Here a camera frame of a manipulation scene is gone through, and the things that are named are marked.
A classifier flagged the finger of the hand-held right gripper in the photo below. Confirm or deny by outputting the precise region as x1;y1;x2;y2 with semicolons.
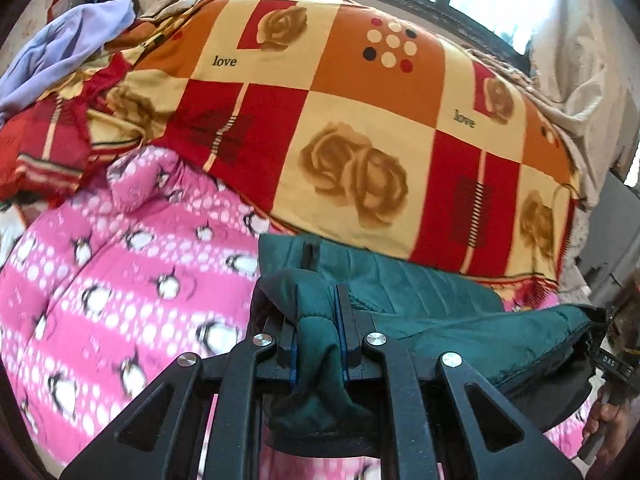
580;304;610;356

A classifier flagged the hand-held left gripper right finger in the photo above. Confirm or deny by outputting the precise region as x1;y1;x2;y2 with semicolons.
336;282;584;480

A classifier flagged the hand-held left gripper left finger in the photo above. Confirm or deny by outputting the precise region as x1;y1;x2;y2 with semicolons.
60;312;301;480

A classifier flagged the green puffer jacket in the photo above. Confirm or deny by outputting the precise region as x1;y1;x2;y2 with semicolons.
247;232;602;453

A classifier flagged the person's right hand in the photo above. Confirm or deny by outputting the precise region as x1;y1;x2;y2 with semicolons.
584;399;640;463

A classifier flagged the pink penguin blanket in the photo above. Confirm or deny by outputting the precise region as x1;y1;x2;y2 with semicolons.
0;147;598;480

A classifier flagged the rose-patterned checked blanket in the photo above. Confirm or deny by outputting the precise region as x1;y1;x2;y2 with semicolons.
85;0;589;291

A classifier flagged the white printed cloth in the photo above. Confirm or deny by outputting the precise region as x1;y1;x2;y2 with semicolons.
0;204;31;267

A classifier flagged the red striped cloth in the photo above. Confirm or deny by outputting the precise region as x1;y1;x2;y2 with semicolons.
0;54;132;202

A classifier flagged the lavender cloth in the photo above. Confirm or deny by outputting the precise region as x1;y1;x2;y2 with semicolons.
0;0;137;127

